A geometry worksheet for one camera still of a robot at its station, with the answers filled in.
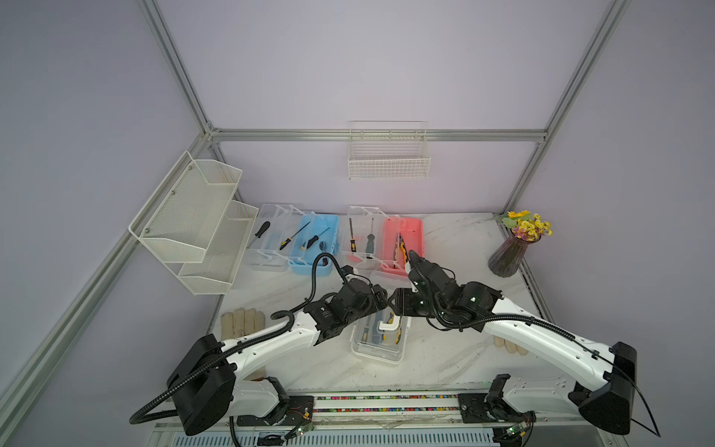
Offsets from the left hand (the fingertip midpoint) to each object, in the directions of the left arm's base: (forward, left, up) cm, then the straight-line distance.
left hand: (376, 299), depth 81 cm
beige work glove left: (-3, +45, -11) cm, 46 cm away
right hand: (-4, -6, +5) cm, 9 cm away
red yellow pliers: (+29, -12, -11) cm, 33 cm away
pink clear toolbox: (+33, -4, -5) cm, 34 cm away
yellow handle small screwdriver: (+24, +8, -2) cm, 26 cm away
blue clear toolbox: (+30, +35, -5) cm, 46 cm away
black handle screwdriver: (+30, +41, 0) cm, 50 cm away
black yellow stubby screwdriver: (+33, +24, -11) cm, 42 cm away
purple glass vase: (+18, -46, -5) cm, 50 cm away
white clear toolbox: (-9, +2, -11) cm, 14 cm away
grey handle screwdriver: (+21, +2, -2) cm, 21 cm away
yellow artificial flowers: (+19, -46, +12) cm, 51 cm away
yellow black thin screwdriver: (+26, +32, -4) cm, 42 cm away
